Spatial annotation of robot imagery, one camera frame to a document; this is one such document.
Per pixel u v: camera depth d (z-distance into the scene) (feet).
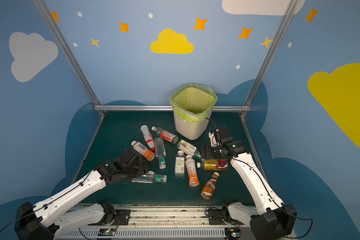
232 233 2.34
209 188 2.62
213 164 2.87
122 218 2.44
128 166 1.96
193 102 3.48
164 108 3.95
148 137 3.34
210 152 2.25
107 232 2.35
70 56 2.83
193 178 2.73
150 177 2.84
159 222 2.41
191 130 3.14
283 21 2.43
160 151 3.10
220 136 1.94
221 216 2.44
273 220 1.24
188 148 3.14
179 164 2.96
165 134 3.34
